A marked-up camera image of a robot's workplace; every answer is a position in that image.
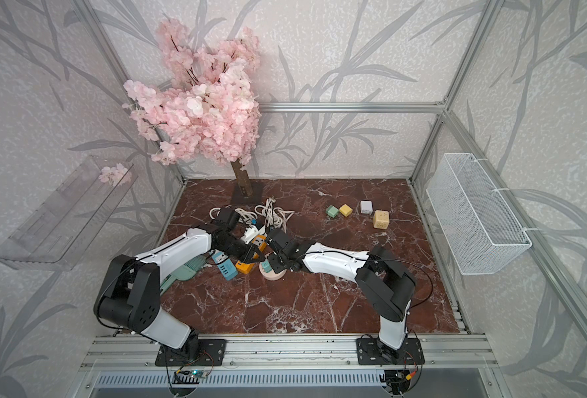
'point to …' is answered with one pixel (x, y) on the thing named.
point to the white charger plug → (366, 207)
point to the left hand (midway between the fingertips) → (262, 257)
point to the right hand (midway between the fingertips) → (274, 256)
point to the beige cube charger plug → (381, 219)
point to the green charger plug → (332, 211)
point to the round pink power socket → (270, 275)
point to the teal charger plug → (266, 265)
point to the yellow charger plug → (346, 210)
